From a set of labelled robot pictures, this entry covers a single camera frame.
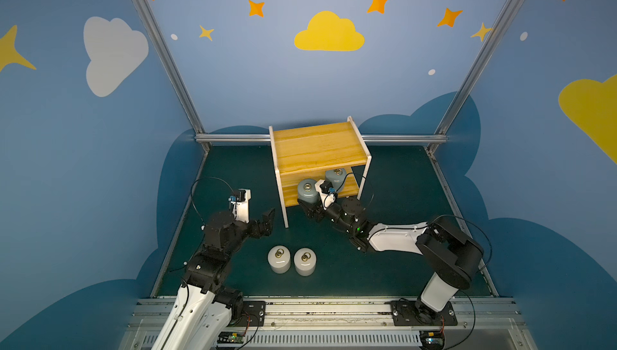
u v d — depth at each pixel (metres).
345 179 0.83
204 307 0.48
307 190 0.76
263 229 0.66
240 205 0.62
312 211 0.73
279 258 0.78
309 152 0.75
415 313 0.68
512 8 0.75
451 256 0.47
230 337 0.72
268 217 0.65
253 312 0.75
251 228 0.65
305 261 0.78
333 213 0.74
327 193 0.69
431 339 0.73
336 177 0.80
